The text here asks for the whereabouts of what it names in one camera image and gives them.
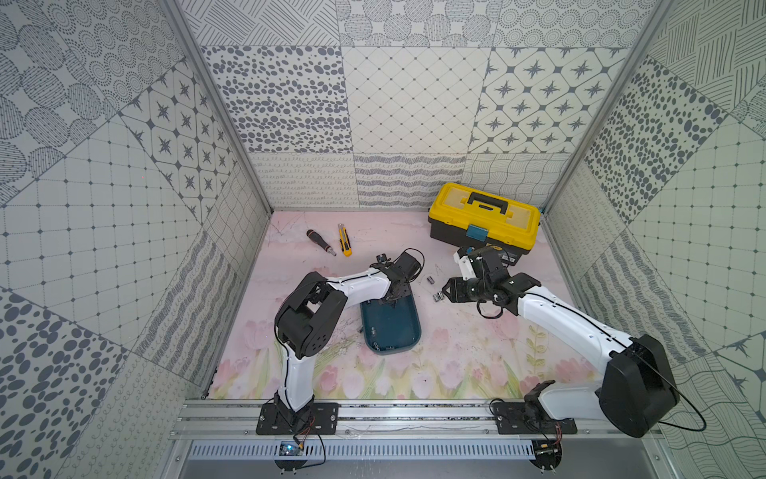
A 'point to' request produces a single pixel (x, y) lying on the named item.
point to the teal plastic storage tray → (389, 329)
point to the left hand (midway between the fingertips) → (400, 287)
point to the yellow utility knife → (344, 239)
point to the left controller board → (289, 448)
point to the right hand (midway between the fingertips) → (452, 292)
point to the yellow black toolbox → (461, 217)
